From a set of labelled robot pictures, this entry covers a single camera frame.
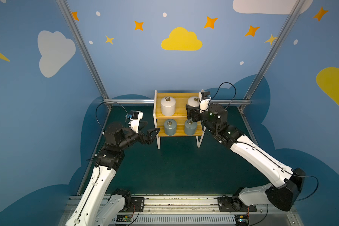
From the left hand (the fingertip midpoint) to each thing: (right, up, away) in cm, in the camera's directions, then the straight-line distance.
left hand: (152, 123), depth 67 cm
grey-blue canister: (+9, -2, +13) cm, 16 cm away
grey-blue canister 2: (+20, -2, +13) cm, 24 cm away
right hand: (+22, +11, +4) cm, 25 cm away
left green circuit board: (-15, -50, +5) cm, 52 cm away
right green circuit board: (+47, -51, +6) cm, 70 cm away
